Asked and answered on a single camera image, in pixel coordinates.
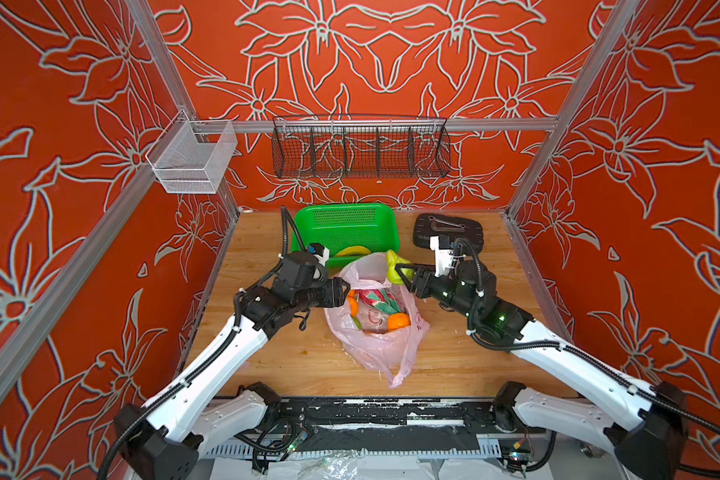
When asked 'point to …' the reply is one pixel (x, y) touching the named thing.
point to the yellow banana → (353, 251)
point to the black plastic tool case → (428, 225)
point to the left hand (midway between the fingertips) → (341, 284)
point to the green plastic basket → (373, 226)
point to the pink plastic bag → (389, 352)
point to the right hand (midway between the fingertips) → (397, 267)
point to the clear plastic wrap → (336, 465)
